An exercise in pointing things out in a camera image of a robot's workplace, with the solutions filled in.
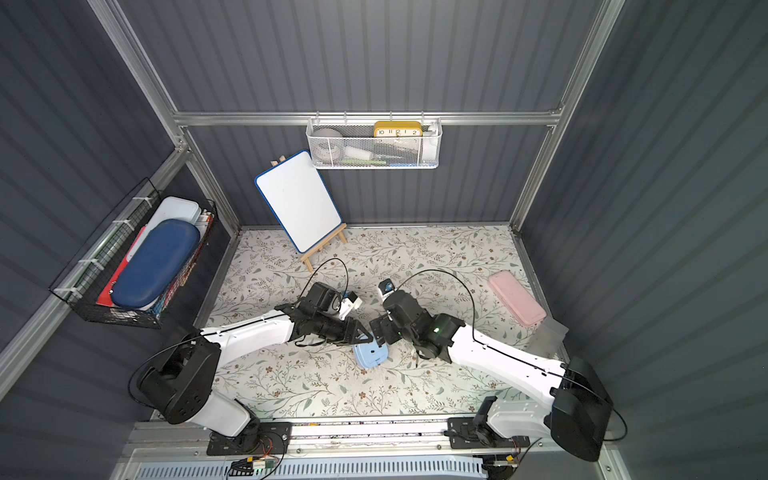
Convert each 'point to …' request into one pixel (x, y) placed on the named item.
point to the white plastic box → (171, 208)
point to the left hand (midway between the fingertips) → (369, 344)
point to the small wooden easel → (341, 230)
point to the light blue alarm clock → (371, 354)
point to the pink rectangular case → (507, 287)
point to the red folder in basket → (105, 296)
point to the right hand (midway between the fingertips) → (392, 313)
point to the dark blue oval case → (155, 264)
